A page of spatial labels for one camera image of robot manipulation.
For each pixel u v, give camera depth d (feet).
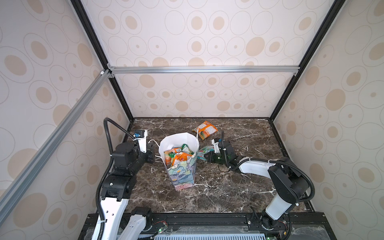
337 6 2.22
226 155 2.30
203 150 3.02
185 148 2.87
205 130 3.59
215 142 2.77
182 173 2.35
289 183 1.53
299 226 2.40
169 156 2.55
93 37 2.51
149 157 1.94
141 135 1.79
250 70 5.63
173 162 2.45
